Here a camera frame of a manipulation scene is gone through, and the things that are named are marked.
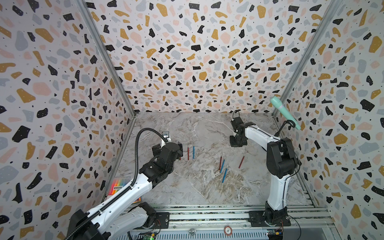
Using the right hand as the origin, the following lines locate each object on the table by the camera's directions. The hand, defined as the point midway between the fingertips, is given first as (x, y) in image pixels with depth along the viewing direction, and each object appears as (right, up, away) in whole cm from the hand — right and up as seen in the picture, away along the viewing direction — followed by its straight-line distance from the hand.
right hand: (237, 144), depth 99 cm
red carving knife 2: (-12, -11, -5) cm, 17 cm away
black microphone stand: (+24, +7, -5) cm, 25 cm away
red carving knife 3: (+1, -13, -5) cm, 14 cm away
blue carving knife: (-29, -5, +1) cm, 29 cm away
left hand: (-38, +3, -21) cm, 44 cm away
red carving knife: (-33, -6, -1) cm, 33 cm away
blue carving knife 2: (-10, -18, -10) cm, 22 cm away
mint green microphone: (+17, +25, -19) cm, 36 cm away
